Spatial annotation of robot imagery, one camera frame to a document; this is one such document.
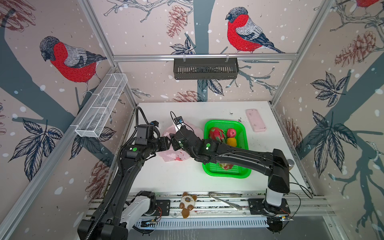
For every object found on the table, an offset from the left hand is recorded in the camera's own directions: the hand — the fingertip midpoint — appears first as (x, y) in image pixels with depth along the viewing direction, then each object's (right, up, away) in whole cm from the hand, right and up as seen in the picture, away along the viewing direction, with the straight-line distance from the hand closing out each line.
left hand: (167, 141), depth 75 cm
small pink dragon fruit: (+31, -14, +4) cm, 35 cm away
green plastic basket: (+24, -17, +6) cm, 30 cm away
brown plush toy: (+10, -30, -2) cm, 32 cm away
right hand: (+2, +4, -2) cm, 5 cm away
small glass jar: (+65, -12, +2) cm, 67 cm away
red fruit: (+28, +1, +17) cm, 33 cm away
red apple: (+38, +2, +20) cm, 43 cm away
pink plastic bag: (0, -10, +11) cm, 15 cm away
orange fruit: (+37, -4, +17) cm, 41 cm away
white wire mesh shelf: (-37, +19, +4) cm, 41 cm away
